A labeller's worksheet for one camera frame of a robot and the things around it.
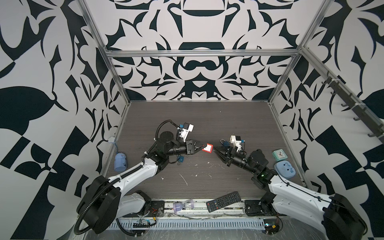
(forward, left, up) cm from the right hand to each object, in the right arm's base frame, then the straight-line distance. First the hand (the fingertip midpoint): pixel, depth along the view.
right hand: (214, 150), depth 68 cm
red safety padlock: (+2, +3, -1) cm, 3 cm away
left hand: (+3, +3, +1) cm, 5 cm away
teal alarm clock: (+9, -42, -24) cm, 49 cm away
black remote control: (-17, -2, -23) cm, 29 cm away
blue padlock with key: (+16, -10, -23) cm, 30 cm away
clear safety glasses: (-18, +17, -21) cm, 33 cm away
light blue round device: (-1, -40, -21) cm, 46 cm away
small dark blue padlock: (+7, +17, -23) cm, 30 cm away
